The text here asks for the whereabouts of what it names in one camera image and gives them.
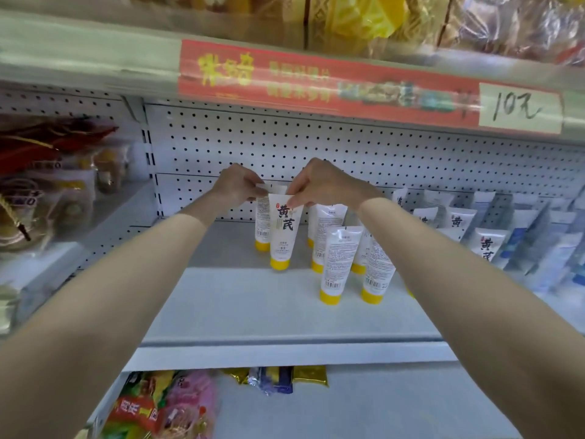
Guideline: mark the person's left hand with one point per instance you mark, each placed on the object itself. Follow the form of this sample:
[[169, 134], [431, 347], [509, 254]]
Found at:
[[237, 185]]

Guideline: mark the person's right hand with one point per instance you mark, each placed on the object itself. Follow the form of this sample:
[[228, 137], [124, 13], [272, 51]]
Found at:
[[329, 185]]

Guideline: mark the row of yellow cap tubes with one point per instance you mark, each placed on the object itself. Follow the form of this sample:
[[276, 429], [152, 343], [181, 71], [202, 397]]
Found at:
[[338, 260]]

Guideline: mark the group of blue-labelled white tubes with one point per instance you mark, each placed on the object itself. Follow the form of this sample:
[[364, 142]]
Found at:
[[544, 251]]

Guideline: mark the person's left forearm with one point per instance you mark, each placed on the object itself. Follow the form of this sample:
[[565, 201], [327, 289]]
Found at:
[[91, 333]]

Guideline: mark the person's right forearm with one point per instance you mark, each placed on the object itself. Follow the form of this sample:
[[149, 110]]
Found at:
[[493, 324]]

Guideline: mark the red shelf label strip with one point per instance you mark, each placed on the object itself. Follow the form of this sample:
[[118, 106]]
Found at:
[[297, 82]]

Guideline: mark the brown wrapped goods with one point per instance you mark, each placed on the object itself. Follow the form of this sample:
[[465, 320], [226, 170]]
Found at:
[[45, 187]]

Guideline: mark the blue snack packet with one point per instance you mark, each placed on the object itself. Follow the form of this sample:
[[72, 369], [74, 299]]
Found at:
[[284, 380]]

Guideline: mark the white paper price tag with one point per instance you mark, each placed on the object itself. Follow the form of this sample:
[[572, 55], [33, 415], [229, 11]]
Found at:
[[518, 109]]

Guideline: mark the black green chips bag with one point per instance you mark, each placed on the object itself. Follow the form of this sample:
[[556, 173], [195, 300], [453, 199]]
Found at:
[[141, 384]]

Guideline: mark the pink snack bag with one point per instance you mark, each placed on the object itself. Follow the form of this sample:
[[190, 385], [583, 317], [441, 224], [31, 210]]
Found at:
[[189, 406]]

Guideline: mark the red yellow snack packet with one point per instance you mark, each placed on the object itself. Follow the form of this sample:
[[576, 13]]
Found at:
[[135, 416]]

